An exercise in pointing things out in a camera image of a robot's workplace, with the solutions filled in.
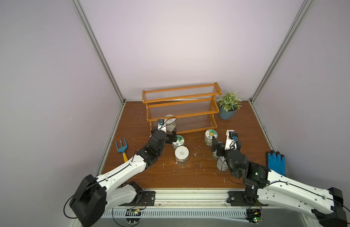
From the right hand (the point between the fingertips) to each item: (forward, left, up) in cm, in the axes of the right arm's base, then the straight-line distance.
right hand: (222, 136), depth 70 cm
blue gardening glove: (-4, -37, -23) cm, 44 cm away
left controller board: (-33, +46, -27) cm, 63 cm away
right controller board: (-31, -16, -25) cm, 42 cm away
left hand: (+8, +28, -5) cm, 29 cm away
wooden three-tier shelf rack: (+26, +17, -8) cm, 32 cm away
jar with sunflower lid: (+10, +4, -16) cm, 19 cm away
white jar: (+18, +29, -15) cm, 37 cm away
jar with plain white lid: (-4, +21, -14) cm, 25 cm away
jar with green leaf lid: (+4, +22, -15) cm, 27 cm away
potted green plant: (+31, -11, -7) cm, 33 cm away
